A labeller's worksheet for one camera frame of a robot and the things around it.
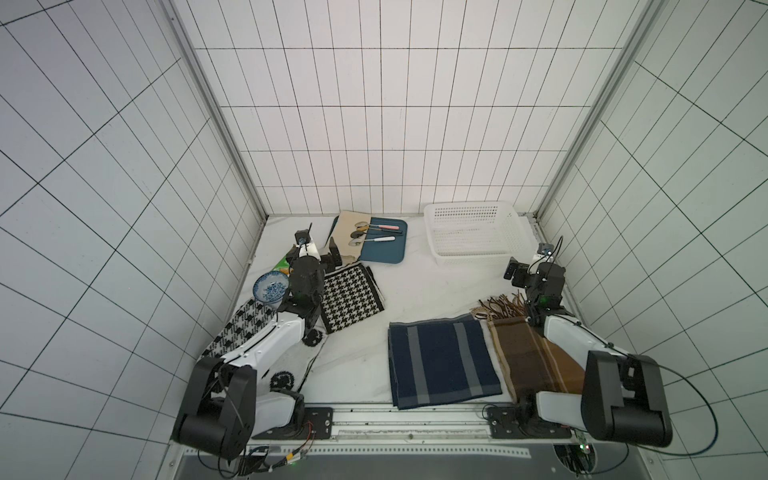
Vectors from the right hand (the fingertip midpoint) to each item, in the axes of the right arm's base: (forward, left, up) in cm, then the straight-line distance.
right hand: (517, 256), depth 89 cm
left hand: (-4, +60, +6) cm, 61 cm away
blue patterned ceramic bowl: (-9, +78, -10) cm, 79 cm away
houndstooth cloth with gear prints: (-21, +80, -9) cm, 83 cm away
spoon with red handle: (+21, +51, -12) cm, 56 cm away
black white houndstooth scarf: (-11, +51, -10) cm, 53 cm away
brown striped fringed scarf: (-28, -1, -13) cm, 30 cm away
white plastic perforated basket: (+21, +6, -14) cm, 26 cm away
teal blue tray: (+15, +42, -13) cm, 46 cm away
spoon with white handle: (+14, +52, -13) cm, 55 cm away
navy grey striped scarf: (-28, +23, -13) cm, 38 cm away
